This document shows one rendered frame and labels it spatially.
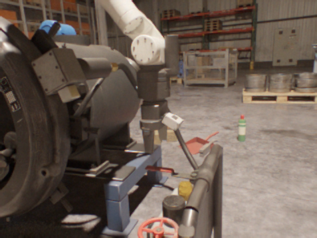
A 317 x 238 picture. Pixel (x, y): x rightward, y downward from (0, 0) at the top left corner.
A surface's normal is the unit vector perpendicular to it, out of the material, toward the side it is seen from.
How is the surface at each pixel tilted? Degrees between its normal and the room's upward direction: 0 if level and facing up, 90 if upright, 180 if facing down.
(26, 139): 90
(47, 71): 90
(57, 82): 90
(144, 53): 90
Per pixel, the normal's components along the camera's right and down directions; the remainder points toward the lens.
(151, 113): -0.35, 0.23
